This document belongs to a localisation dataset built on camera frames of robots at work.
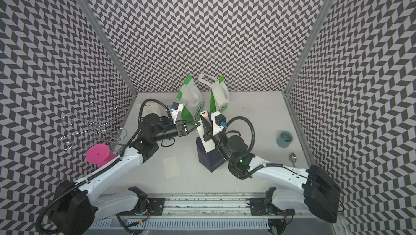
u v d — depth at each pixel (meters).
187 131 0.65
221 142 0.58
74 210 0.39
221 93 0.94
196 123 0.68
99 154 0.59
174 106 0.66
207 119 0.64
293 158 0.87
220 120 0.52
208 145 0.68
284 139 0.91
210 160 0.78
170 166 0.86
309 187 0.42
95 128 0.64
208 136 0.58
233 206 0.75
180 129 0.62
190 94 0.98
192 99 0.96
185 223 0.69
